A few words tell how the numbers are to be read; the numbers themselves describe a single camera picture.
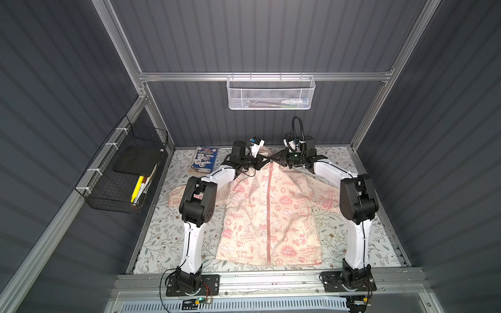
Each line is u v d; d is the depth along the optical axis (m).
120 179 0.72
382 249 0.83
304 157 0.79
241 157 0.81
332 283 0.73
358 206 0.55
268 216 0.91
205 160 1.12
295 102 0.89
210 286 0.73
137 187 0.71
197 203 0.58
